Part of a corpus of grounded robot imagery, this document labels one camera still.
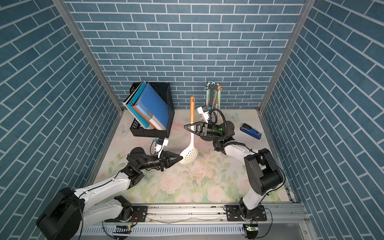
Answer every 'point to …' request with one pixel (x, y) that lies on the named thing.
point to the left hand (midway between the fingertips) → (183, 161)
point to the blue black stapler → (248, 130)
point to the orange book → (144, 117)
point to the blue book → (154, 106)
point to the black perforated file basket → (165, 90)
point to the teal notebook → (132, 99)
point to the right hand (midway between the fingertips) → (188, 132)
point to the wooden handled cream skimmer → (190, 156)
